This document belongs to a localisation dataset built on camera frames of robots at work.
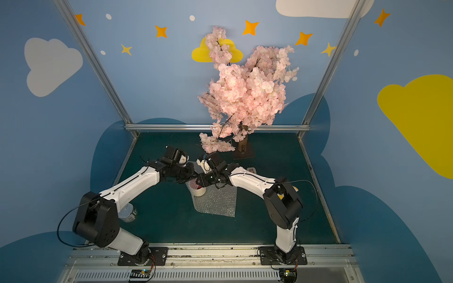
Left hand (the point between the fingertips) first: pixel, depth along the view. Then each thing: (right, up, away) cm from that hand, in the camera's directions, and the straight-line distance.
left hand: (200, 172), depth 86 cm
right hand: (0, -3, 0) cm, 3 cm away
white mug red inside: (-1, -9, +2) cm, 10 cm away
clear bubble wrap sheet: (+9, -16, +5) cm, 19 cm away
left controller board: (-23, -41, -13) cm, 49 cm away
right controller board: (+39, -42, -13) cm, 59 cm away
